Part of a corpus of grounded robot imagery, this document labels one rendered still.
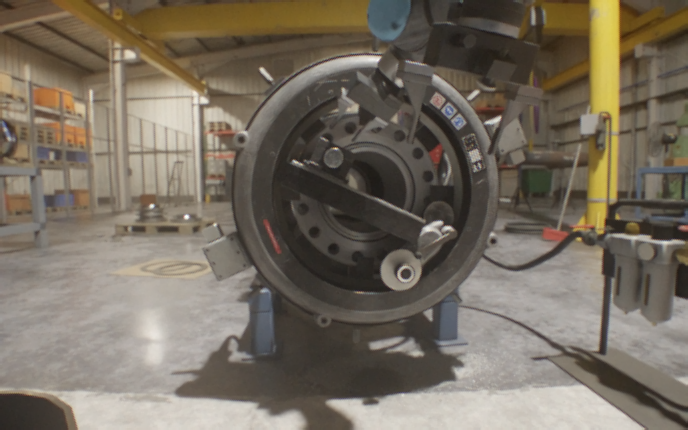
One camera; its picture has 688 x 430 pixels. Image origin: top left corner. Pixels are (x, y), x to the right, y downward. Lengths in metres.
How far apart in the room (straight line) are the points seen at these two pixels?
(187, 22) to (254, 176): 12.89
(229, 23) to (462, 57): 12.81
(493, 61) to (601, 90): 4.10
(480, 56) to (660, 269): 0.91
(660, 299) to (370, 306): 0.80
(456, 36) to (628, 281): 1.02
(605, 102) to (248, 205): 4.06
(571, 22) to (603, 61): 10.34
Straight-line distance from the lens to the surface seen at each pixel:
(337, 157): 0.79
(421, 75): 0.46
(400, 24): 0.65
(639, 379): 1.45
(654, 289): 1.25
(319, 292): 0.93
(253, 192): 0.89
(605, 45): 4.65
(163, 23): 14.03
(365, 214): 0.88
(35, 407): 0.60
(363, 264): 1.04
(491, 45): 0.48
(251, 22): 13.00
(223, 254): 0.96
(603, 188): 4.42
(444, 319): 1.43
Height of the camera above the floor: 0.62
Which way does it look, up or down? 5 degrees down
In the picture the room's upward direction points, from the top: 1 degrees counter-clockwise
